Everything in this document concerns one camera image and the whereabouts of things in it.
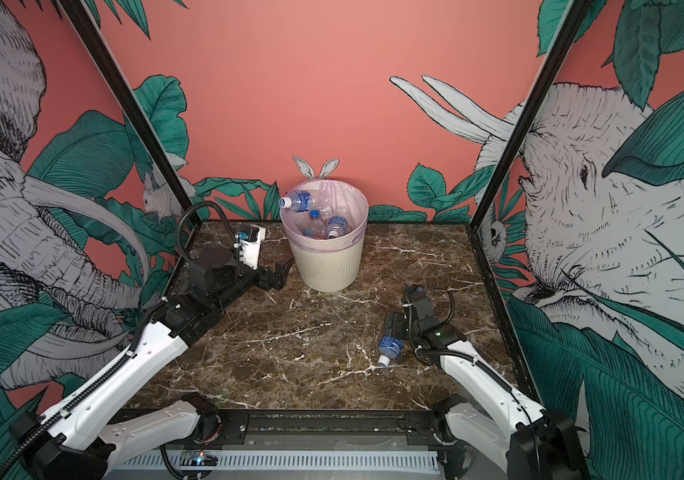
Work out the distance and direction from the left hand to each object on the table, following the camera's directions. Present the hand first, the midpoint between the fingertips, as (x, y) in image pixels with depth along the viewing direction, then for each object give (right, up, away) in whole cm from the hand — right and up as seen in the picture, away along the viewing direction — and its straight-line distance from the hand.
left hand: (275, 247), depth 70 cm
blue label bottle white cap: (+4, +14, +16) cm, 21 cm away
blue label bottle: (+29, -28, +13) cm, 43 cm away
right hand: (+31, -20, +14) cm, 39 cm away
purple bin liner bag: (+15, +16, +27) cm, 35 cm away
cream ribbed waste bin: (+11, -7, +20) cm, 24 cm away
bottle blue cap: (+7, +6, +25) cm, 27 cm away
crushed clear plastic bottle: (+14, +7, +20) cm, 25 cm away
